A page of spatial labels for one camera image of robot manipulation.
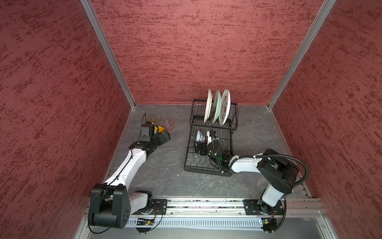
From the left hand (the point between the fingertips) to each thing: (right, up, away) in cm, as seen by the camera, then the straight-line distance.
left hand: (164, 139), depth 87 cm
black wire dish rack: (+37, +1, +14) cm, 40 cm away
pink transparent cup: (-2, +9, +19) cm, 21 cm away
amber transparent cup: (-12, +13, +18) cm, 25 cm away
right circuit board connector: (+55, -40, -16) cm, 70 cm away
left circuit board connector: (-7, -41, -14) cm, 44 cm away
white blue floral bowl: (+21, +2, +2) cm, 21 cm away
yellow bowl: (-5, +6, +10) cm, 13 cm away
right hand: (+20, -4, +2) cm, 21 cm away
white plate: (+25, +18, -13) cm, 34 cm away
